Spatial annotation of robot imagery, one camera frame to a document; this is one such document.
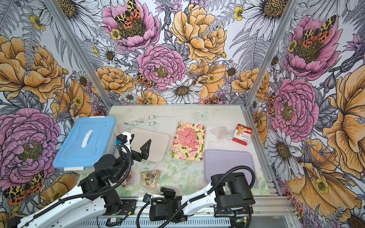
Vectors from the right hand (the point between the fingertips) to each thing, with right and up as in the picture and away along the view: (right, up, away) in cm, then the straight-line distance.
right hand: (164, 195), depth 77 cm
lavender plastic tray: (+33, +13, +16) cm, 38 cm away
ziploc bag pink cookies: (+38, +31, +30) cm, 58 cm away
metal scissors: (-28, +38, +34) cm, 58 cm away
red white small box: (+51, +30, +22) cm, 63 cm away
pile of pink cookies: (+13, +28, +23) cm, 39 cm away
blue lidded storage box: (-41, +30, +4) cm, 51 cm away
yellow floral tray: (+7, +19, +17) cm, 27 cm away
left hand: (-9, +30, -8) cm, 32 cm away
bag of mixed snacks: (-8, +5, +3) cm, 10 cm away
